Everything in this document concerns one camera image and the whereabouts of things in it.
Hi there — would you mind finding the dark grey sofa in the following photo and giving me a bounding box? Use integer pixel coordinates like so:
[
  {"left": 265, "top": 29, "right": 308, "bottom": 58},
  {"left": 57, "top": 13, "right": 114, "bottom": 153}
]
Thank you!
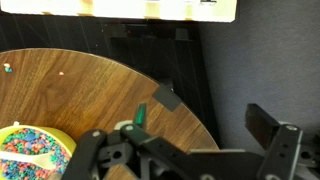
[{"left": 196, "top": 0, "right": 320, "bottom": 149}]

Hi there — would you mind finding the colourful beads heap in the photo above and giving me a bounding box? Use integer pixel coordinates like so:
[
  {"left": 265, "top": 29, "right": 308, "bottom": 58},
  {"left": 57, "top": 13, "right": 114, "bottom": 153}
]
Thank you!
[{"left": 0, "top": 128, "right": 71, "bottom": 180}]

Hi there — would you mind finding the pale scoop spoon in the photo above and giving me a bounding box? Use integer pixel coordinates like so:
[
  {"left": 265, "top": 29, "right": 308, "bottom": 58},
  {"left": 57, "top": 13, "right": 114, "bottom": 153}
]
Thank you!
[{"left": 0, "top": 150, "right": 58, "bottom": 172}]

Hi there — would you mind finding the small loose bead cluster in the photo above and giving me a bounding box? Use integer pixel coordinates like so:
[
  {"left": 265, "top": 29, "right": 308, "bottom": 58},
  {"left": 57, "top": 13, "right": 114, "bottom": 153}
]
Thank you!
[{"left": 2, "top": 62, "right": 14, "bottom": 74}]

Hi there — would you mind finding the yellow bowl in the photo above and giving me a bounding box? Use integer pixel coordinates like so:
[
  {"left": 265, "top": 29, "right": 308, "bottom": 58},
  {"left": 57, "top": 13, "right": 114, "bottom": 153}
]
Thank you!
[{"left": 0, "top": 123, "right": 78, "bottom": 180}]

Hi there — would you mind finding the black tape patch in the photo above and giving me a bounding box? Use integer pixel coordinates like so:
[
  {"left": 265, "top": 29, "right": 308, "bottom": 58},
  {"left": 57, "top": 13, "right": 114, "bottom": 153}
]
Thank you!
[{"left": 152, "top": 83, "right": 183, "bottom": 113}]

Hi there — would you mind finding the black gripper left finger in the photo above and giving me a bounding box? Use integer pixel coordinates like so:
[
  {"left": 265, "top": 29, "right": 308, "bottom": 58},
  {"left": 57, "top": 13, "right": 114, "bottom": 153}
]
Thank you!
[{"left": 61, "top": 102, "right": 188, "bottom": 180}]

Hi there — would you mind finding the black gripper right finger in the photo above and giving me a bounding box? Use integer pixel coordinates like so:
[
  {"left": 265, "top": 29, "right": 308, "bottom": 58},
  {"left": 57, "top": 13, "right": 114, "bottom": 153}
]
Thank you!
[{"left": 244, "top": 102, "right": 320, "bottom": 180}]

